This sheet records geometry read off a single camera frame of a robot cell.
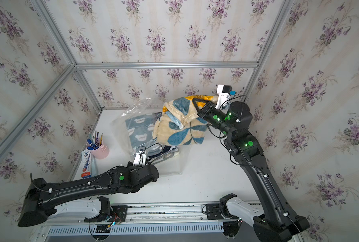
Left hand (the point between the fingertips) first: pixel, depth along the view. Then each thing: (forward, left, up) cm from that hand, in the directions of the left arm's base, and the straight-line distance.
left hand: (146, 162), depth 75 cm
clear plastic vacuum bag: (+6, -13, -11) cm, 18 cm away
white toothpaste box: (+4, +37, -12) cm, 39 cm away
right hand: (+9, -23, +33) cm, 41 cm away
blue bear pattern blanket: (+24, +8, -4) cm, 25 cm away
